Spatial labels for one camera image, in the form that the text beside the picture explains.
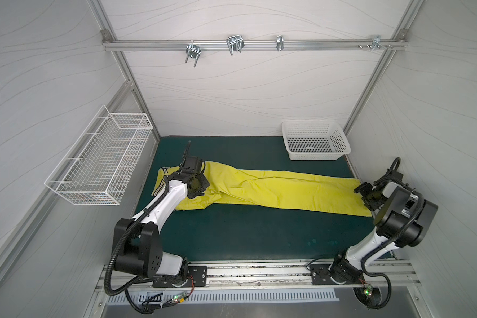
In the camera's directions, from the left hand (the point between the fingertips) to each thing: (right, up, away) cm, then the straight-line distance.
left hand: (204, 186), depth 87 cm
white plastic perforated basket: (+61, +22, +31) cm, 72 cm away
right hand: (+76, -6, +6) cm, 76 cm away
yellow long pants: (+12, -2, +4) cm, 13 cm away
